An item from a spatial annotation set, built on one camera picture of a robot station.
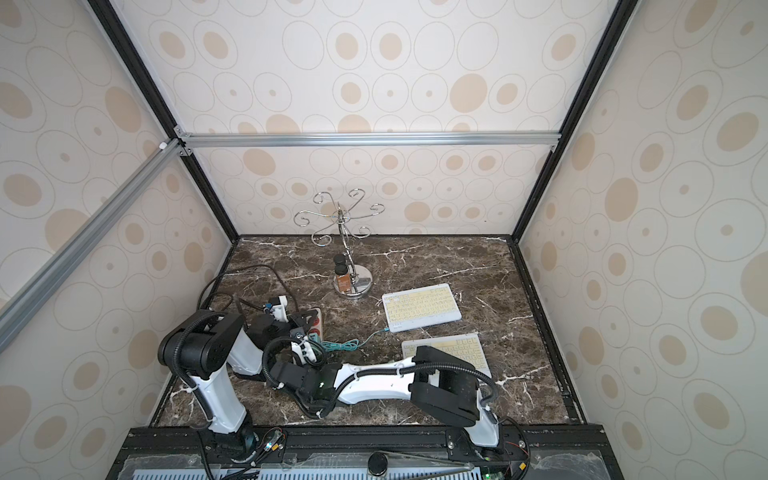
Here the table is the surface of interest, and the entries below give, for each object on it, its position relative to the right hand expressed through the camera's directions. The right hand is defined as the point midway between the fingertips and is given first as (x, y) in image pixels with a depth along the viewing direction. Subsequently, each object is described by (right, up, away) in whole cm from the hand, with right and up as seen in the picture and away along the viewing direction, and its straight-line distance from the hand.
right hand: (308, 354), depth 82 cm
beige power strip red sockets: (0, +6, +12) cm, 13 cm away
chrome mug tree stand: (+12, +20, +22) cm, 33 cm away
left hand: (+3, +9, +11) cm, 14 cm away
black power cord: (-30, +13, +17) cm, 37 cm away
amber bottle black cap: (+7, +20, +15) cm, 26 cm away
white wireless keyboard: (+33, +10, +18) cm, 39 cm away
